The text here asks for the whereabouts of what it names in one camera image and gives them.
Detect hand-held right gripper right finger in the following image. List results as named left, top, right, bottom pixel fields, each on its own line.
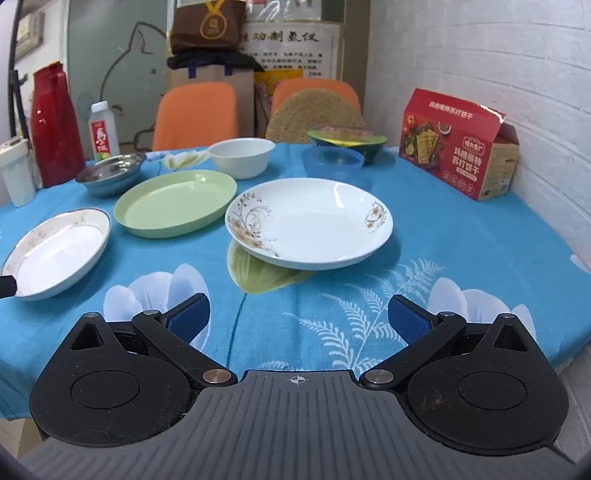
left=359, top=295, right=532, bottom=389

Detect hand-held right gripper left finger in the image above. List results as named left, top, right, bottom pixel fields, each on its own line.
left=69, top=292, right=238, bottom=389

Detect silver-rimmed white plate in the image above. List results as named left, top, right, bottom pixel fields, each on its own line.
left=1, top=208, right=112, bottom=302

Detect stainless steel bowl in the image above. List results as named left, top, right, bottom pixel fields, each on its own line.
left=76, top=153, right=147, bottom=199

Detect plain white bowl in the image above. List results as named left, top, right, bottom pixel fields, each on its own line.
left=207, top=138, right=275, bottom=180

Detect blue floral tablecloth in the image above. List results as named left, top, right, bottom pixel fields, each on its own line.
left=0, top=143, right=591, bottom=421

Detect pale lidded cup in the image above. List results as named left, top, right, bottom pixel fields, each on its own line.
left=0, top=137, right=37, bottom=207

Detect light green plate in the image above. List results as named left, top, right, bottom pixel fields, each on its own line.
left=113, top=170, right=238, bottom=239

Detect white floral plate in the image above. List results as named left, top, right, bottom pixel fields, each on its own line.
left=225, top=178, right=394, bottom=271

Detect red thermos jug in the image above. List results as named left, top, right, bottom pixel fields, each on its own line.
left=30, top=65, right=86, bottom=188

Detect red cracker box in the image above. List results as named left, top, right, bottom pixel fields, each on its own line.
left=398, top=89, right=520, bottom=202

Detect blue plastic bowl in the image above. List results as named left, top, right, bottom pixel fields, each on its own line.
left=301, top=146, right=365, bottom=182

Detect white bottle with red label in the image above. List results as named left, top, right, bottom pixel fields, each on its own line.
left=89, top=102, right=121, bottom=162

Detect black tripod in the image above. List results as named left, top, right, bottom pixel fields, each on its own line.
left=9, top=71, right=31, bottom=139

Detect green instant noodle bowl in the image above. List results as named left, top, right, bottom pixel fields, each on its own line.
left=307, top=129, right=387, bottom=166

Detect orange chair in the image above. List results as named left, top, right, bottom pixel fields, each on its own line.
left=152, top=82, right=238, bottom=151
left=271, top=78, right=362, bottom=118

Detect round woven mat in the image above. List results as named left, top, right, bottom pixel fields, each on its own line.
left=265, top=91, right=366, bottom=144

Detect yellow snack packet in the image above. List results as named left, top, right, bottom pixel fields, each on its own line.
left=254, top=69, right=293, bottom=104

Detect black cloth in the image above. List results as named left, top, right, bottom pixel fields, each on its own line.
left=167, top=50, right=266, bottom=73

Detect brown paper bag blue handles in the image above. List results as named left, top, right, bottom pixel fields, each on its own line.
left=167, top=65, right=256, bottom=139

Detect wall air conditioner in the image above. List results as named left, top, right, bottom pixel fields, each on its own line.
left=16, top=11, right=47, bottom=54

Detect wall poster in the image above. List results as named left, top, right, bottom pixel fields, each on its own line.
left=242, top=21, right=345, bottom=83

